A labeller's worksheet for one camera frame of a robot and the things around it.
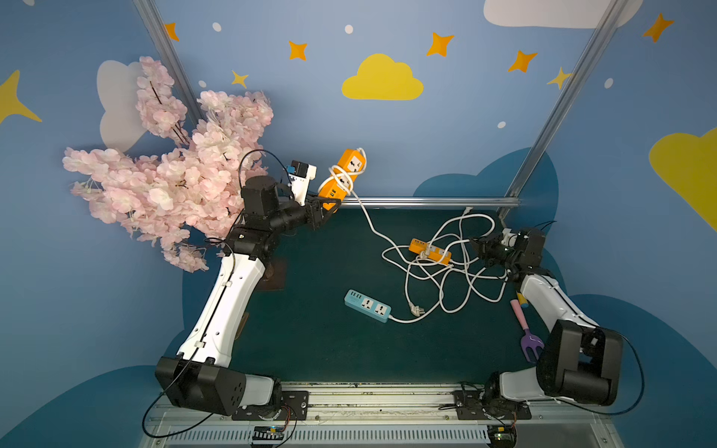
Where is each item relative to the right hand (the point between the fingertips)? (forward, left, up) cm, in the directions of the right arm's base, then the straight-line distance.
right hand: (471, 233), depth 86 cm
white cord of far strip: (+3, -5, -20) cm, 21 cm away
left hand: (-8, +41, +20) cm, 46 cm away
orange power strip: (+4, +8, -16) cm, 18 cm away
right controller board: (-50, -6, -24) cm, 56 cm away
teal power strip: (-18, +31, -19) cm, 41 cm away
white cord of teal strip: (-17, +10, -22) cm, 29 cm away
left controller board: (-54, +56, -23) cm, 81 cm away
